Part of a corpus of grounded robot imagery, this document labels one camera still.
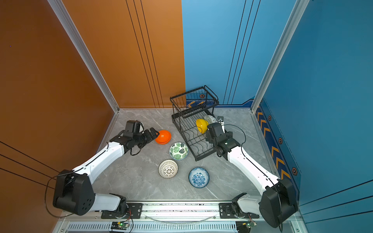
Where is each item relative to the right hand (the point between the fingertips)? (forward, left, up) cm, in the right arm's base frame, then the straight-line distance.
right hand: (218, 133), depth 84 cm
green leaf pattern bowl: (-3, +24, -16) cm, 29 cm away
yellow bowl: (+13, +8, -9) cm, 18 cm away
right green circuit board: (-43, -11, -19) cm, 48 cm away
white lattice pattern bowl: (-15, +30, -16) cm, 37 cm away
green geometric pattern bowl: (+17, +3, -6) cm, 18 cm away
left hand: (+1, +37, -3) cm, 37 cm away
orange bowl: (+6, +34, -13) cm, 37 cm away
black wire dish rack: (+11, +15, +6) cm, 19 cm away
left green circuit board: (-43, +51, -19) cm, 69 cm away
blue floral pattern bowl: (-20, +11, -16) cm, 28 cm away
